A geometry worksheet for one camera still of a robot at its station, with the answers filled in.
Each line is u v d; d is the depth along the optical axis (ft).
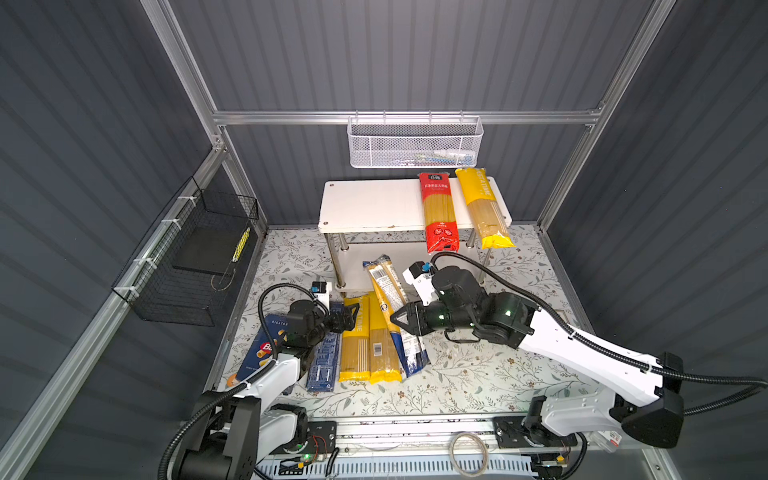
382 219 2.48
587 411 1.75
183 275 2.35
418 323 1.83
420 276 1.96
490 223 2.27
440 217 2.36
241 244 2.57
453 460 2.29
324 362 2.72
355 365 2.72
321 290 2.49
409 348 2.00
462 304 1.64
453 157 2.98
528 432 2.17
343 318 2.54
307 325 2.23
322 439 2.37
